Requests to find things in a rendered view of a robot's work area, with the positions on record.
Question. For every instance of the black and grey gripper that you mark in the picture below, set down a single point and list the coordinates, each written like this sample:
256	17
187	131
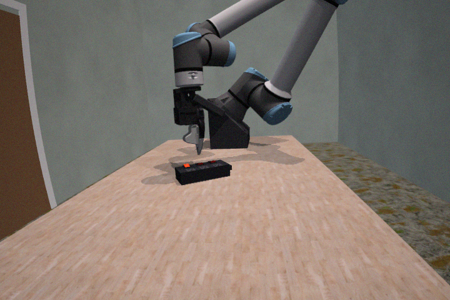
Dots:
194	115

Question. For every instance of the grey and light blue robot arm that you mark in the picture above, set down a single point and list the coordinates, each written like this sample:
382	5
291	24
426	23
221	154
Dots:
269	98

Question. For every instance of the black power strip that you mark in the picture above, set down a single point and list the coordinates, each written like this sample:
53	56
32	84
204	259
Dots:
202	171

